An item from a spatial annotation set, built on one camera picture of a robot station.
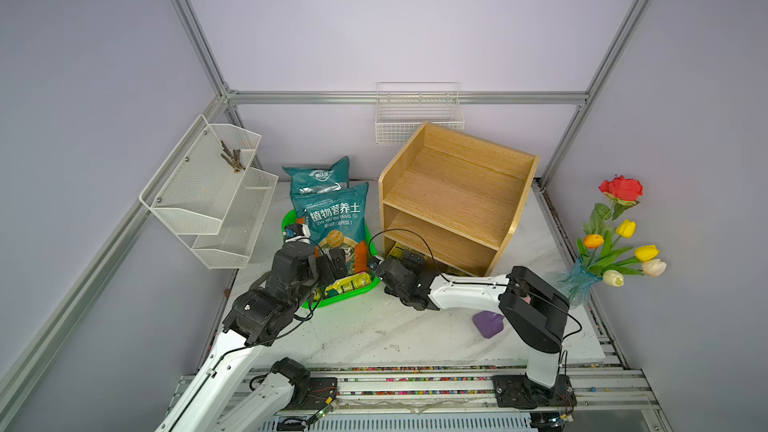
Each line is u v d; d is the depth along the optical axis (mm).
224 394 401
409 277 697
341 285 838
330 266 621
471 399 734
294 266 496
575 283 817
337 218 863
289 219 962
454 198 735
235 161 839
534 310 477
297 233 594
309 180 930
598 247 680
